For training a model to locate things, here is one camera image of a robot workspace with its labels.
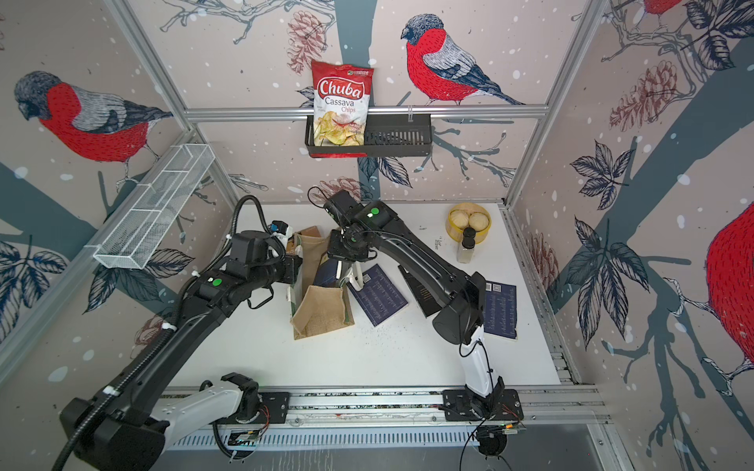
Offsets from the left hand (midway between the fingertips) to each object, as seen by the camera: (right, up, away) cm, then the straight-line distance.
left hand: (306, 254), depth 76 cm
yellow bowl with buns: (+54, +12, +35) cm, 65 cm away
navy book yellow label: (+5, -5, +5) cm, 9 cm away
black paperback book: (+34, -17, +16) cm, 42 cm away
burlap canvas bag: (+1, -17, +6) cm, 18 cm away
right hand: (+7, -1, 0) cm, 7 cm away
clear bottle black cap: (+48, 0, +19) cm, 52 cm away
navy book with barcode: (+19, -15, +17) cm, 30 cm away
